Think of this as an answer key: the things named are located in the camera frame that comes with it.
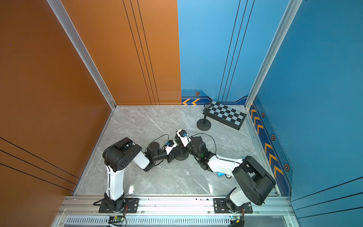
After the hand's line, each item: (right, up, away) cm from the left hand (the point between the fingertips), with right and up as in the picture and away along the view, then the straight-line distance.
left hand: (181, 149), depth 92 cm
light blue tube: (+24, -13, -9) cm, 28 cm away
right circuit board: (+29, -31, -22) cm, 48 cm away
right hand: (-2, +8, -8) cm, 11 cm away
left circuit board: (-33, -32, -20) cm, 50 cm away
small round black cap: (+28, -15, -9) cm, 33 cm away
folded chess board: (+38, +21, +17) cm, 47 cm away
